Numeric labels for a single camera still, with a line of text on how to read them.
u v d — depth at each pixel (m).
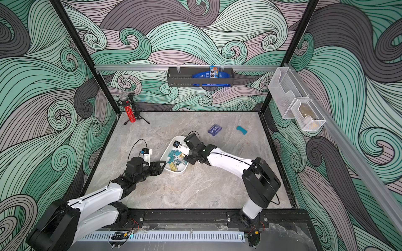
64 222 0.87
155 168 0.74
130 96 1.00
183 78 0.95
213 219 0.74
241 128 1.09
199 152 0.65
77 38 0.81
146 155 0.78
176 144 0.75
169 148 0.93
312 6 0.71
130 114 1.01
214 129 1.07
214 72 0.90
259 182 0.44
